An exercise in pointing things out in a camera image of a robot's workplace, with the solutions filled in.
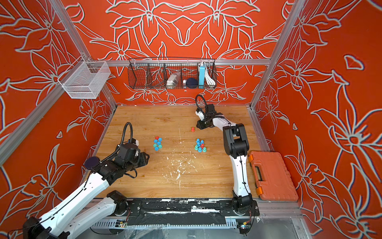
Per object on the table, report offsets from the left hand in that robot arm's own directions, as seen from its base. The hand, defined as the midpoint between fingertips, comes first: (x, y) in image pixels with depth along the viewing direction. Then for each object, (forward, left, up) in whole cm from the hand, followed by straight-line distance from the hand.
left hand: (148, 155), depth 80 cm
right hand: (+31, -26, -9) cm, 41 cm away
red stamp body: (+27, -24, -10) cm, 37 cm away
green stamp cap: (+13, +1, -11) cm, 17 cm away
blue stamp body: (+17, -27, -9) cm, 33 cm away
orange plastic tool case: (-6, -68, -7) cm, 69 cm away
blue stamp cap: (+17, +2, -12) cm, 21 cm away
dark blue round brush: (0, +39, -13) cm, 41 cm away
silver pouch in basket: (+44, -10, +20) cm, 49 cm away
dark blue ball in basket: (+44, -22, +17) cm, 52 cm away
